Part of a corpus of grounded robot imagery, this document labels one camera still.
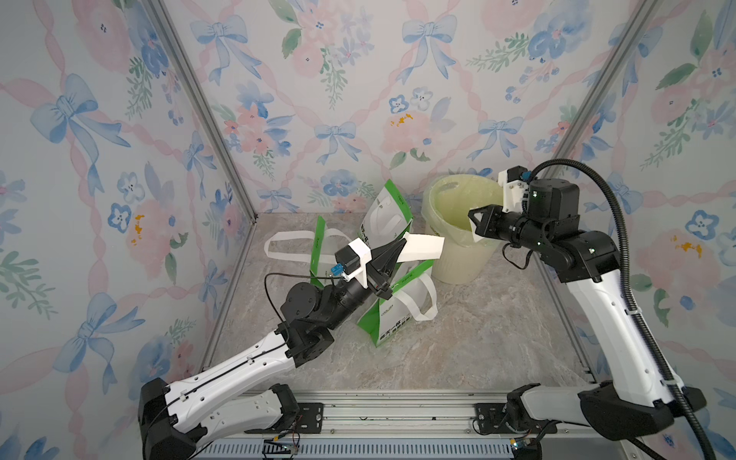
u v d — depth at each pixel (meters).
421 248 0.53
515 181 0.54
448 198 0.93
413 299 0.70
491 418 0.74
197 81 0.82
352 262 0.40
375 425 0.73
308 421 0.73
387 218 0.93
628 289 0.39
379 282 0.46
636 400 0.38
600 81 0.81
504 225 0.55
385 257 0.48
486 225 0.55
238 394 0.45
